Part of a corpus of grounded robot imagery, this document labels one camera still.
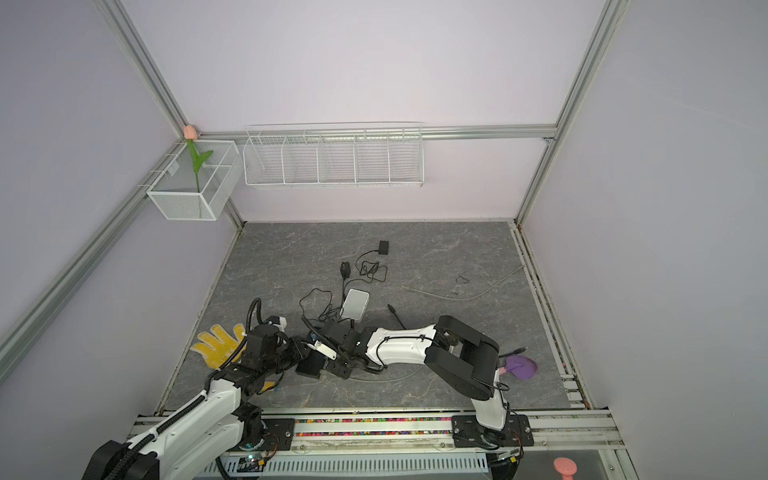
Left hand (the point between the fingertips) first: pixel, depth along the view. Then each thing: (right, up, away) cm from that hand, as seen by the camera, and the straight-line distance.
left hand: (313, 347), depth 86 cm
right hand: (+7, -3, -1) cm, 8 cm away
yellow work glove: (-28, -1, +1) cm, 28 cm away
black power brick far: (+19, +30, +25) cm, 44 cm away
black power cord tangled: (-2, +11, +12) cm, 16 cm away
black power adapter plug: (+7, +22, +16) cm, 28 cm away
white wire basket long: (+4, +60, +13) cm, 62 cm away
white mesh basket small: (-34, +44, -8) cm, 56 cm away
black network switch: (+1, -4, -4) cm, 5 cm away
